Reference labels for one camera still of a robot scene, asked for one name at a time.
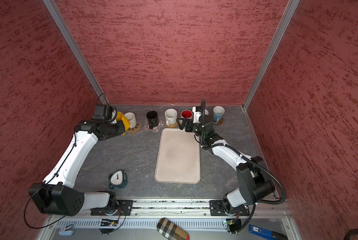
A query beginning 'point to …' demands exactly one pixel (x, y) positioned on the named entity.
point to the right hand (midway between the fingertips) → (180, 122)
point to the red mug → (186, 114)
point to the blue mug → (218, 111)
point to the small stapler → (66, 231)
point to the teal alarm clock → (117, 179)
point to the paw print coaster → (134, 130)
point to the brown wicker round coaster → (171, 126)
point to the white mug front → (131, 117)
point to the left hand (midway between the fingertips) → (123, 132)
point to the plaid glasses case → (170, 231)
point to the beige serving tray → (178, 157)
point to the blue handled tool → (266, 234)
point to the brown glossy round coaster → (221, 121)
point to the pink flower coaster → (155, 129)
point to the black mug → (153, 119)
